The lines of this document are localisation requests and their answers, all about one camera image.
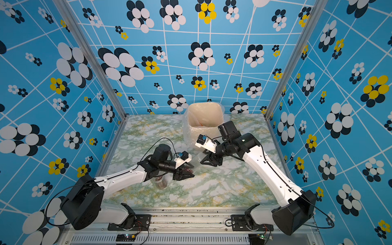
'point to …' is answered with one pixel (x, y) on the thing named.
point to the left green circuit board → (125, 237)
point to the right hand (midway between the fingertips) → (207, 154)
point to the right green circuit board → (256, 238)
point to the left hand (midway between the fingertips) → (195, 169)
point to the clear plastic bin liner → (226, 117)
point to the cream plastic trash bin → (203, 118)
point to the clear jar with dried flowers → (161, 182)
